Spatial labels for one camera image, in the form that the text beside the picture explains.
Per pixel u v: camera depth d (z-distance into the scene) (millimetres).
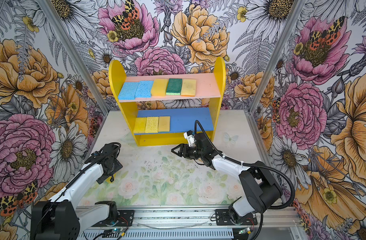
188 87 733
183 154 746
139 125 920
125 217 745
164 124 929
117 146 731
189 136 797
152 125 925
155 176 894
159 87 733
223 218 736
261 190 439
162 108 1269
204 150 685
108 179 740
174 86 745
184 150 750
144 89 743
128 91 730
